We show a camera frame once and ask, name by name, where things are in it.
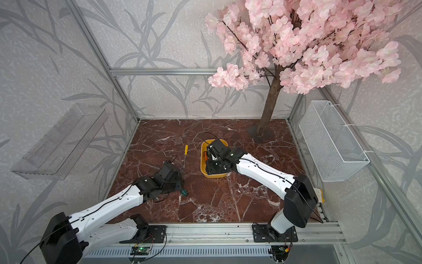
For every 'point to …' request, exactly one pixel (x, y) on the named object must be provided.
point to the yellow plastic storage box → (203, 163)
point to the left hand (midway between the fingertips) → (182, 182)
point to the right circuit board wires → (280, 252)
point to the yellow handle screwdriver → (186, 153)
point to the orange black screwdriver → (205, 155)
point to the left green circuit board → (139, 250)
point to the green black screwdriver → (184, 192)
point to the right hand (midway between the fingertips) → (208, 168)
